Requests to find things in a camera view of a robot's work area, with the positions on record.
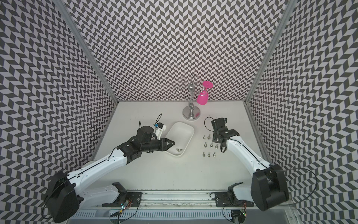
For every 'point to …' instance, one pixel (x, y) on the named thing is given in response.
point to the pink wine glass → (202, 97)
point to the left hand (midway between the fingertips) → (173, 145)
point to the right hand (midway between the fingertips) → (221, 139)
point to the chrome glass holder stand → (191, 113)
